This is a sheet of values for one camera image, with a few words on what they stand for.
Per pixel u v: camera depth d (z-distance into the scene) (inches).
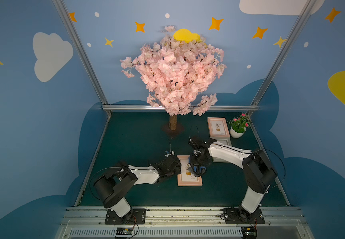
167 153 33.1
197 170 33.0
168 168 27.4
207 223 29.0
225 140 41.4
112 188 17.6
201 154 27.1
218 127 44.9
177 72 22.3
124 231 28.3
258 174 18.8
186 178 34.5
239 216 26.6
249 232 28.8
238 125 39.7
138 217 29.3
